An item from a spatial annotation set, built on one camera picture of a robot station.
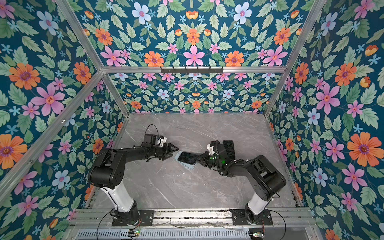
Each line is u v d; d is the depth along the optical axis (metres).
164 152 0.85
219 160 0.72
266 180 0.49
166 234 0.77
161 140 0.96
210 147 0.86
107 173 0.49
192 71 0.93
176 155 0.96
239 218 0.73
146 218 0.74
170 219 0.75
